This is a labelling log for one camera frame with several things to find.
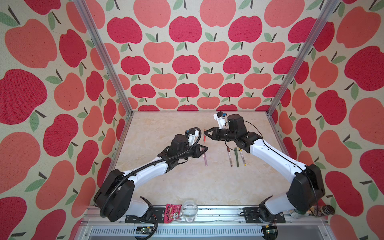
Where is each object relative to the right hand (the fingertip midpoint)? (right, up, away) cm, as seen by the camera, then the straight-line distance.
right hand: (207, 131), depth 79 cm
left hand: (+1, -10, -1) cm, 10 cm away
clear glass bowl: (-9, -41, -4) cm, 42 cm away
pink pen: (+1, -20, +15) cm, 25 cm away
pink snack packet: (-18, -41, -4) cm, 45 cm away
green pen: (+21, -17, +17) cm, 32 cm away
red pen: (-2, -5, 0) cm, 5 cm away
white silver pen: (+16, -14, +19) cm, 29 cm away
